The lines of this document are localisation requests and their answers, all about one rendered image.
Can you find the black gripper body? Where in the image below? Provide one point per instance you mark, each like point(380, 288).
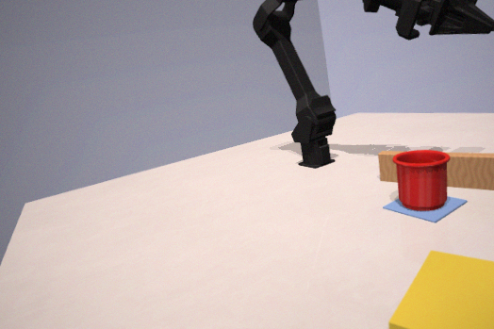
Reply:
point(409, 11)

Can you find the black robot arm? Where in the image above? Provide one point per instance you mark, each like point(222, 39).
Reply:
point(315, 114)

